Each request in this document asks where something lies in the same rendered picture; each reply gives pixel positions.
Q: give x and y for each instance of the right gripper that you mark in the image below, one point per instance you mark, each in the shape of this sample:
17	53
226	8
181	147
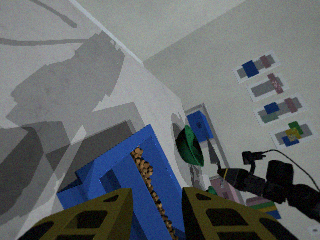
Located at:
234	176

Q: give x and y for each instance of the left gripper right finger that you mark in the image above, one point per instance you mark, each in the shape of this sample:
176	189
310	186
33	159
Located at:
210	217

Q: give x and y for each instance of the green bowl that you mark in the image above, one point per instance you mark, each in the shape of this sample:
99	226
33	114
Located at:
189	148
211	190

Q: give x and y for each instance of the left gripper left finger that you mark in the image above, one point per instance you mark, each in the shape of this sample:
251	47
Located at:
107	217

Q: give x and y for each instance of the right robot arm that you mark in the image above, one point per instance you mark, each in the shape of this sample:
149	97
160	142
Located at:
305	198

